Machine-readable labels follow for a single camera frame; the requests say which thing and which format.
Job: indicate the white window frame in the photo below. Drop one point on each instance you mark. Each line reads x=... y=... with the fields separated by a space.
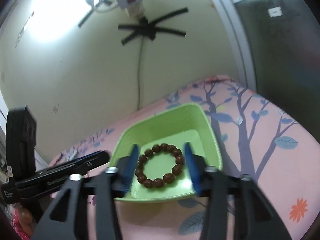
x=232 y=30

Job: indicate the black tape cross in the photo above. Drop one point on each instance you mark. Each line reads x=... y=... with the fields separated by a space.
x=150 y=28

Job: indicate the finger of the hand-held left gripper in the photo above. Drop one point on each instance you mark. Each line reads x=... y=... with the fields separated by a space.
x=95 y=158

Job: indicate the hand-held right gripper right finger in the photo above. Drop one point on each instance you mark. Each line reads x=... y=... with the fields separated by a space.
x=192 y=167

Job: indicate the green plastic basket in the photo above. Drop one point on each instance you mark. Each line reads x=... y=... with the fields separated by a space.
x=172 y=122

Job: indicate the pink tree-print bedsheet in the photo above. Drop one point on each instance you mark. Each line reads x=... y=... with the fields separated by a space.
x=262 y=150

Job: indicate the black tape strip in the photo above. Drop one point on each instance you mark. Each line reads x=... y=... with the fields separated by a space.
x=86 y=19

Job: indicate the white glass sticker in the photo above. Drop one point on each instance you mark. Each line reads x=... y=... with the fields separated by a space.
x=274 y=12

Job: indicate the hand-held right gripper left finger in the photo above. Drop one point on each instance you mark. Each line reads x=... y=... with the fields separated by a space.
x=133 y=160

